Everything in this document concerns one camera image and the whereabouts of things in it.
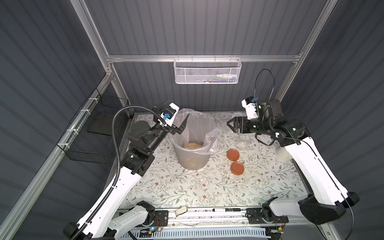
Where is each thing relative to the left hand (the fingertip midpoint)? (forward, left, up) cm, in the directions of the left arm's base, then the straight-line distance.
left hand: (176, 107), depth 57 cm
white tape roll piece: (-27, 0, -45) cm, 52 cm away
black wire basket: (0, +44, -20) cm, 48 cm away
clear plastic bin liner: (+12, -11, -32) cm, 36 cm away
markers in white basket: (+40, -24, -12) cm, 48 cm away
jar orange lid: (+6, -32, -47) cm, 57 cm away
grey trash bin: (-2, -5, -39) cm, 40 cm away
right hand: (+1, -27, -11) cm, 29 cm away
